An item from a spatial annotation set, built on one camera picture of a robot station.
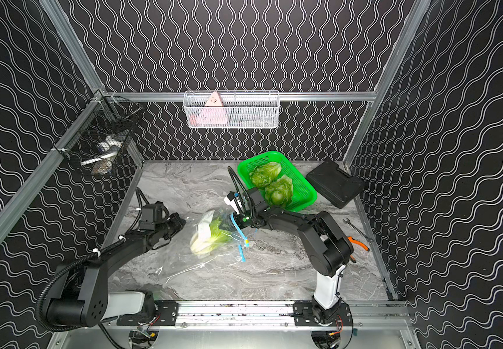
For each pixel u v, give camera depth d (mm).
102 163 746
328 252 491
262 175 1022
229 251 891
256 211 732
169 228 782
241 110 1345
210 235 796
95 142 919
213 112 901
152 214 715
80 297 424
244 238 769
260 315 762
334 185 1035
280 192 964
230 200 829
